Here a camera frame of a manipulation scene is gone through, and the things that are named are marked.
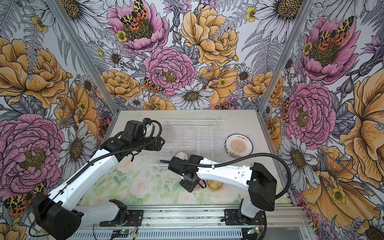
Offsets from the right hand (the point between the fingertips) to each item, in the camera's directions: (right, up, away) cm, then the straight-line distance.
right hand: (194, 187), depth 75 cm
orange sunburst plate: (+28, +17, +24) cm, 41 cm away
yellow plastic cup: (+11, -2, +8) cm, 14 cm away
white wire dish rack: (+7, +21, +30) cm, 38 cm away
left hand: (-20, +20, +3) cm, 29 cm away
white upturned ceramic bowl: (-8, +13, +14) cm, 21 cm away
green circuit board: (-34, -20, -4) cm, 40 cm away
